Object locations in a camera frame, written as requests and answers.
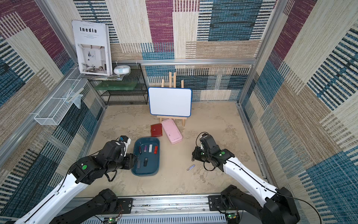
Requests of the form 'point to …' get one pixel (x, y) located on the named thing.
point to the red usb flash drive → (155, 150)
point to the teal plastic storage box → (146, 152)
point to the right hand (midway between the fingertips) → (193, 152)
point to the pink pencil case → (172, 131)
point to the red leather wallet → (156, 130)
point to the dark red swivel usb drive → (140, 150)
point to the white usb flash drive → (150, 148)
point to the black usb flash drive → (145, 162)
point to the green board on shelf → (120, 85)
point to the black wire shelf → (140, 96)
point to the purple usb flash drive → (145, 148)
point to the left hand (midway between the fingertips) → (134, 157)
